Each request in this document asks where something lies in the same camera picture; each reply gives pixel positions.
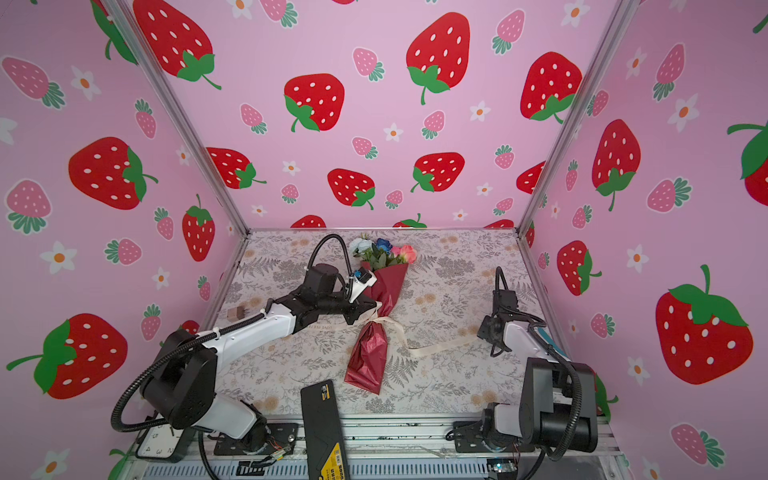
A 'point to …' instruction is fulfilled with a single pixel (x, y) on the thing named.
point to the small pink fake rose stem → (396, 250)
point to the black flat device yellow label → (325, 432)
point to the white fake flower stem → (362, 245)
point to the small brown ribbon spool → (235, 314)
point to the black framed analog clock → (165, 442)
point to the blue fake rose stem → (384, 244)
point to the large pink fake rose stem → (409, 252)
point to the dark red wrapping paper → (368, 360)
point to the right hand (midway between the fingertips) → (493, 332)
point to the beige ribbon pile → (411, 345)
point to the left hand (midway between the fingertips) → (376, 301)
